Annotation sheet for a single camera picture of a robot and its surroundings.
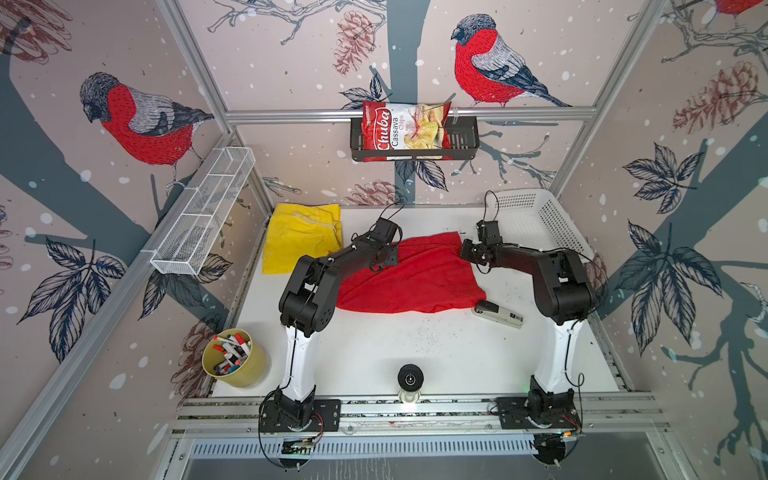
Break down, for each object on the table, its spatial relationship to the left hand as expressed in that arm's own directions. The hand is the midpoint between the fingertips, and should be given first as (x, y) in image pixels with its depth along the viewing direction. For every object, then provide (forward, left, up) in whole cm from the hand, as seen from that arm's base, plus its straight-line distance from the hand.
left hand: (388, 255), depth 100 cm
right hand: (+3, -26, -5) cm, 27 cm away
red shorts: (-6, -15, -4) cm, 17 cm away
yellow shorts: (+13, +34, -1) cm, 36 cm away
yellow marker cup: (-35, +38, +5) cm, 52 cm away
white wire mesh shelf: (-4, +49, +27) cm, 56 cm away
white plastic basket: (+21, -60, -4) cm, 63 cm away
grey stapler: (-21, -33, -1) cm, 40 cm away
